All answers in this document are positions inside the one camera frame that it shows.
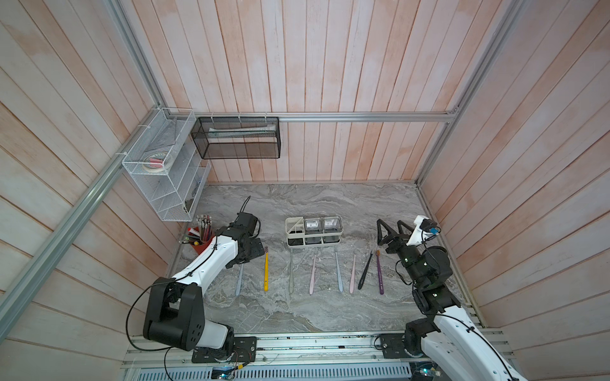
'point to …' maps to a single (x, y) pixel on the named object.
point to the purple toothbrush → (380, 274)
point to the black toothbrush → (367, 265)
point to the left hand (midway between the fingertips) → (247, 257)
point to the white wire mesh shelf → (172, 194)
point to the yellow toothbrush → (266, 270)
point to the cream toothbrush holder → (313, 231)
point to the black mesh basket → (237, 137)
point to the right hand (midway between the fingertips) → (387, 220)
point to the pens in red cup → (197, 235)
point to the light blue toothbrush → (239, 280)
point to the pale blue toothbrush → (339, 279)
